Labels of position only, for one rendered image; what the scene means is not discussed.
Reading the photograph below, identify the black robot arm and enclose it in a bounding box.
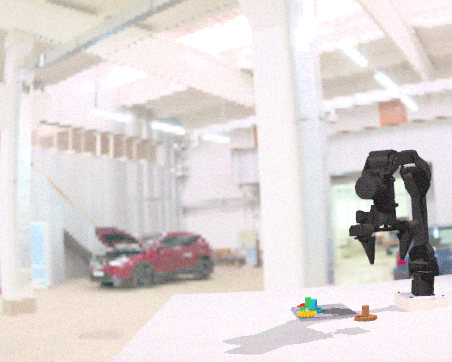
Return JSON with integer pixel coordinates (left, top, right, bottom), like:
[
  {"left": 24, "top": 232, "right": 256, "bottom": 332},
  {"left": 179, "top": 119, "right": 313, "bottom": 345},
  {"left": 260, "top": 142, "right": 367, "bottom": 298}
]
[{"left": 355, "top": 149, "right": 439, "bottom": 296}]

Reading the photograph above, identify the cyan gear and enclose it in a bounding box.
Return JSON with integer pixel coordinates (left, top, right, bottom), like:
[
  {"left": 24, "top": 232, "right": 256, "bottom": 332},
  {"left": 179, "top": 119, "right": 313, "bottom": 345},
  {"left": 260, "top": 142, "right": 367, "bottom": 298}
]
[{"left": 308, "top": 299, "right": 323, "bottom": 312}]

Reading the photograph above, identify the orange gear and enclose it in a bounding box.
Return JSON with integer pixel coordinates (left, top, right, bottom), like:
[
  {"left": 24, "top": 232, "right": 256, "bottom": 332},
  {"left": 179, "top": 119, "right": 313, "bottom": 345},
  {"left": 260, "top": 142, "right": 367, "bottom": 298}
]
[{"left": 354, "top": 305, "right": 377, "bottom": 322}]

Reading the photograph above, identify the green gear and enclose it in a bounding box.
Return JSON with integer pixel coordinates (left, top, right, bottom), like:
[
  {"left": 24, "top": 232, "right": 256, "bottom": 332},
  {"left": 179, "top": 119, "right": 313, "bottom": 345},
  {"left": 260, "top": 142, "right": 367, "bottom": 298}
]
[{"left": 300, "top": 296, "right": 312, "bottom": 311}]

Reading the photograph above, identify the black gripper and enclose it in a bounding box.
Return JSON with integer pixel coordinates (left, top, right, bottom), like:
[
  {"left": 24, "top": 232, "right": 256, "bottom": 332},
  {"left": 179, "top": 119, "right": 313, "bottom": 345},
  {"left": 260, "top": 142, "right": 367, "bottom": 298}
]
[{"left": 349, "top": 199, "right": 421, "bottom": 265}]

